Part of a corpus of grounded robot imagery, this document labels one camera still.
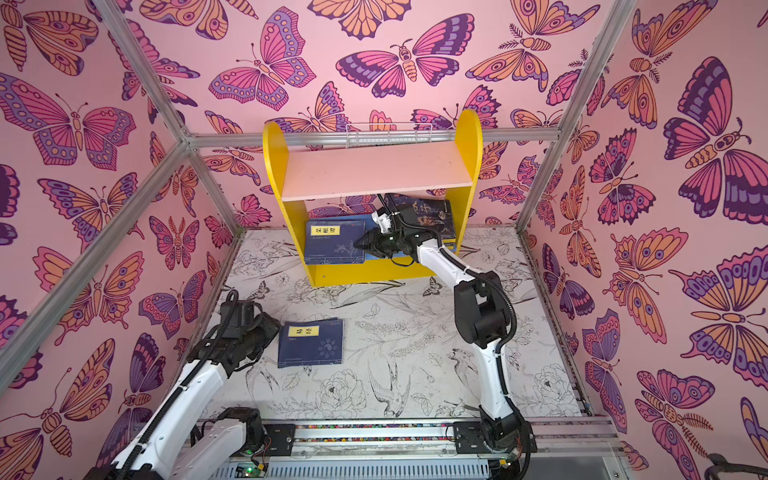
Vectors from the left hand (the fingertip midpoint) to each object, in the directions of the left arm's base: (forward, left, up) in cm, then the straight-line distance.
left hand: (277, 322), depth 83 cm
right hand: (+22, -22, +9) cm, 32 cm away
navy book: (+23, -14, +7) cm, 28 cm away
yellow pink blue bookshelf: (+51, -20, -5) cm, 55 cm away
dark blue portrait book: (+32, -45, +11) cm, 56 cm away
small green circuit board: (-33, +2, -13) cm, 35 cm away
